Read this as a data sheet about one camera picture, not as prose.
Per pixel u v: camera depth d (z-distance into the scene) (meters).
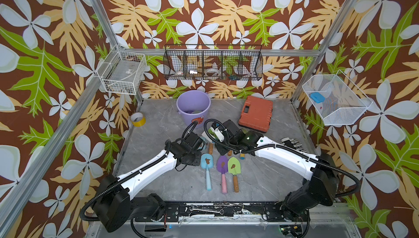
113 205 0.40
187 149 0.61
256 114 1.07
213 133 0.73
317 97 0.86
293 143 0.96
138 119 1.10
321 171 0.43
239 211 0.75
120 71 0.86
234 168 0.88
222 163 0.90
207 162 0.90
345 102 0.77
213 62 0.97
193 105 1.12
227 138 0.61
